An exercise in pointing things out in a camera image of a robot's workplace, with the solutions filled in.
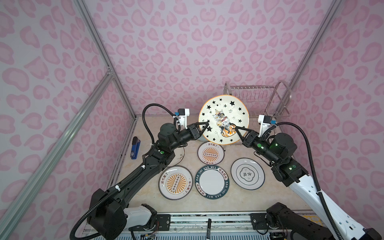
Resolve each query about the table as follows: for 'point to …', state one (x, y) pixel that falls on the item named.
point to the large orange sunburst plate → (175, 182)
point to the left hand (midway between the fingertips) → (209, 122)
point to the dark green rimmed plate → (212, 182)
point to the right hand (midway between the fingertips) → (236, 127)
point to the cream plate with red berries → (179, 153)
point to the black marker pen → (209, 228)
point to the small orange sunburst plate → (210, 153)
